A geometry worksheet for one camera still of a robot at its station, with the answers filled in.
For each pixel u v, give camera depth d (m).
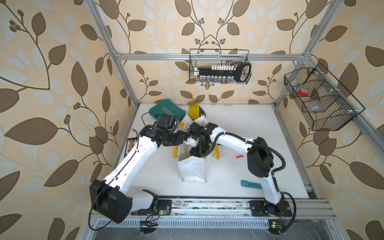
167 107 1.12
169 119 0.59
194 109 1.16
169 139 0.63
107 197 0.38
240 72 0.84
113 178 0.41
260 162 0.51
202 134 0.65
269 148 0.52
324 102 0.73
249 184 0.80
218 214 0.74
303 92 0.81
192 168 0.71
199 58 0.91
